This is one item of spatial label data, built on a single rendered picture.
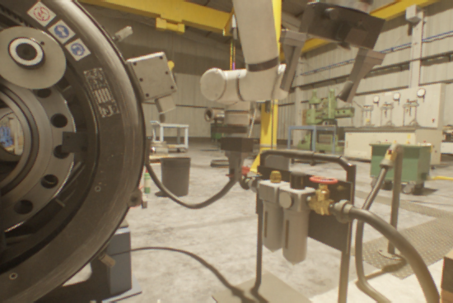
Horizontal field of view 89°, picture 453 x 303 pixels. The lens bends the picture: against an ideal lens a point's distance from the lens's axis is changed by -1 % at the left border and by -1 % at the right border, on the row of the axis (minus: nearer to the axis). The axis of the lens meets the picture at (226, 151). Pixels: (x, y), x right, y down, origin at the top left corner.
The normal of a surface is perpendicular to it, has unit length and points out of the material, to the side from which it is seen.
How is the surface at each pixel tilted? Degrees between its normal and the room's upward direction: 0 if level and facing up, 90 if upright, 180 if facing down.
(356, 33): 135
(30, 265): 90
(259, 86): 124
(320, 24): 113
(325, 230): 90
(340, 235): 90
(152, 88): 90
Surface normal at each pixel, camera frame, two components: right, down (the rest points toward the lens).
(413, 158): -0.80, 0.03
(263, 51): 0.06, 0.57
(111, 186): 0.55, 0.07
